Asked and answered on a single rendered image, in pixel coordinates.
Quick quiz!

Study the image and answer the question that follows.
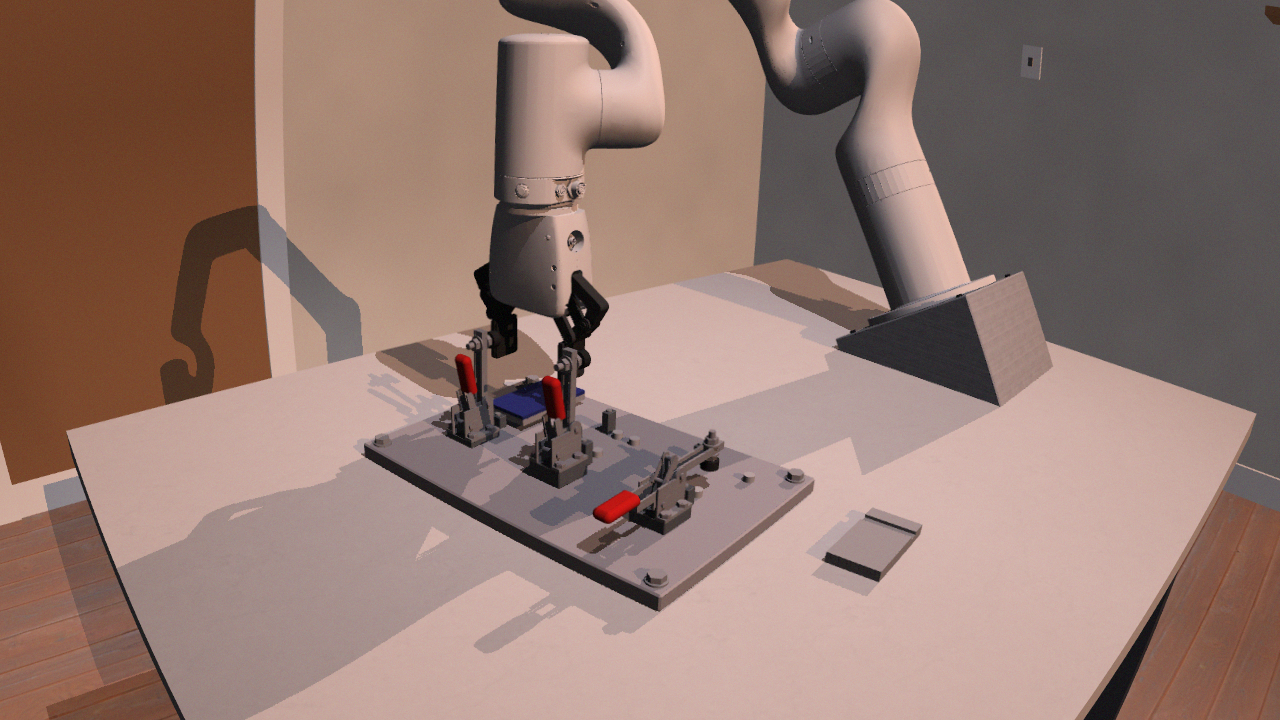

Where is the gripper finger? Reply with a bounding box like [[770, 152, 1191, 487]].
[[553, 270, 609, 361], [474, 263, 518, 359]]

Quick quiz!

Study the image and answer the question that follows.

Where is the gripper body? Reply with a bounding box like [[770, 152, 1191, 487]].
[[489, 200, 593, 318]]

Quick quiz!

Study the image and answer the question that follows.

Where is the blue plate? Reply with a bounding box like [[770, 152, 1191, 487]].
[[493, 380, 585, 427]]

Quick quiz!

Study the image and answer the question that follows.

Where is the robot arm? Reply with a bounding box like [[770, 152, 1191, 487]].
[[494, 0, 996, 325]]

